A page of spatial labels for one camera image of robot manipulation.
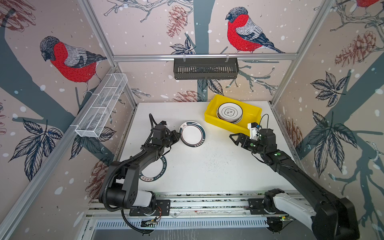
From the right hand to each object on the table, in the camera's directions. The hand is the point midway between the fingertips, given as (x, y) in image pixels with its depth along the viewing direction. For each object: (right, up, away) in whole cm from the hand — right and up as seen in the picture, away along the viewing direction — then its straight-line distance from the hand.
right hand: (233, 139), depth 80 cm
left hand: (-30, +2, +7) cm, 31 cm away
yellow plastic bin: (+23, +14, +32) cm, 42 cm away
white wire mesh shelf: (-71, +14, -6) cm, 73 cm away
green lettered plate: (-45, -19, +5) cm, 49 cm away
